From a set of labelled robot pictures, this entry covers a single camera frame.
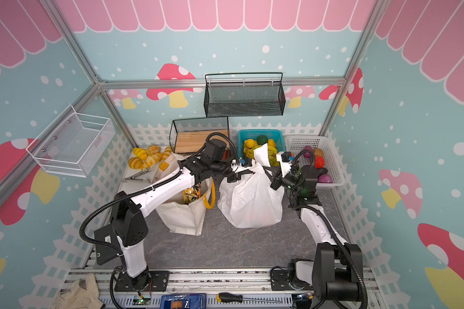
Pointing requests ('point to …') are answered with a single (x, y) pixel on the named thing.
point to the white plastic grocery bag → (252, 202)
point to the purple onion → (325, 178)
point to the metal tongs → (133, 177)
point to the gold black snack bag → (192, 193)
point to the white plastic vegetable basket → (294, 144)
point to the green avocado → (261, 140)
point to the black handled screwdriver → (231, 297)
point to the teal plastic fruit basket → (277, 134)
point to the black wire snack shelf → (189, 136)
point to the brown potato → (318, 152)
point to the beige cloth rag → (84, 293)
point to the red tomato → (319, 161)
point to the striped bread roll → (140, 153)
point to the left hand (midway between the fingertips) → (249, 171)
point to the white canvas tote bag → (180, 217)
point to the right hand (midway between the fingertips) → (263, 167)
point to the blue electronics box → (189, 301)
